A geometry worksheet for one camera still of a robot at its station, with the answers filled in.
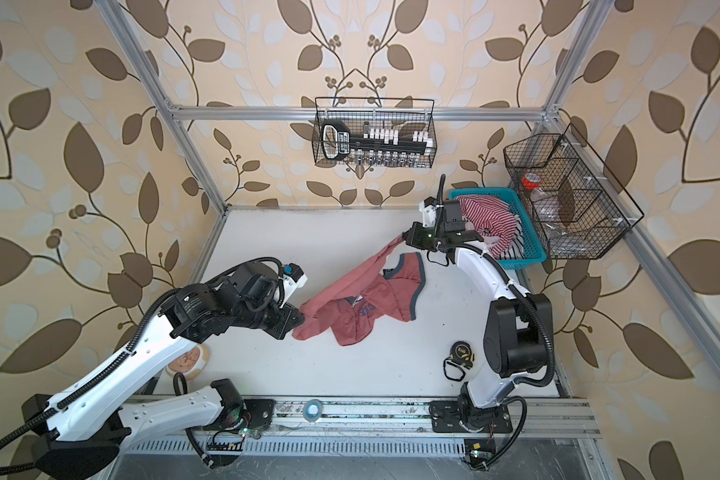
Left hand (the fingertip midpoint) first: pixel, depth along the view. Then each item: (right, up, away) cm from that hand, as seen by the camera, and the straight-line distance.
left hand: (300, 318), depth 67 cm
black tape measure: (+41, -15, +14) cm, 46 cm away
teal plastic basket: (+70, +14, +30) cm, 78 cm away
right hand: (+26, +19, +22) cm, 39 cm away
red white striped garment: (+59, +24, +37) cm, 74 cm away
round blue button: (+1, -26, +9) cm, 28 cm away
